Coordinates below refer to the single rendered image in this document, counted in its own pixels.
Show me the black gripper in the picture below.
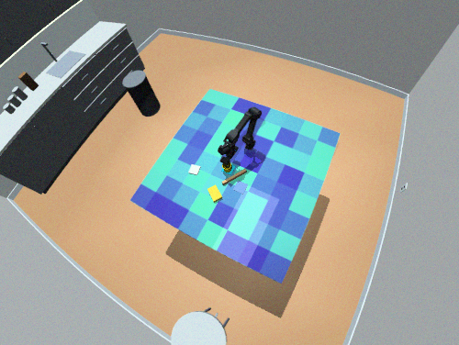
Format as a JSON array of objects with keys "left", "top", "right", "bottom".
[{"left": 220, "top": 146, "right": 238, "bottom": 165}]

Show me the tan rectangular bar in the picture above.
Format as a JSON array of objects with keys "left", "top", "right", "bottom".
[{"left": 222, "top": 169, "right": 246, "bottom": 185}]

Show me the yellow flat block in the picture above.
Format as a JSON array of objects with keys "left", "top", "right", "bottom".
[{"left": 208, "top": 185, "right": 222, "bottom": 203}]

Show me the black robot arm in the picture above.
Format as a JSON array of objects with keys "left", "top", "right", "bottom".
[{"left": 218, "top": 107, "right": 262, "bottom": 155}]

